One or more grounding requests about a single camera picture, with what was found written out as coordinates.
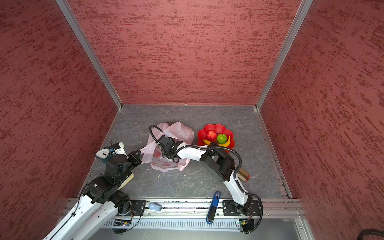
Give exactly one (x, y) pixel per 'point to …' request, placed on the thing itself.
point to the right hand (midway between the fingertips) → (167, 152)
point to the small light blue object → (155, 206)
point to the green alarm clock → (103, 154)
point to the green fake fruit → (222, 138)
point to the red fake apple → (212, 135)
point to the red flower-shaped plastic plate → (219, 129)
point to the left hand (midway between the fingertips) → (142, 154)
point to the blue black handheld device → (215, 202)
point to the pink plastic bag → (152, 154)
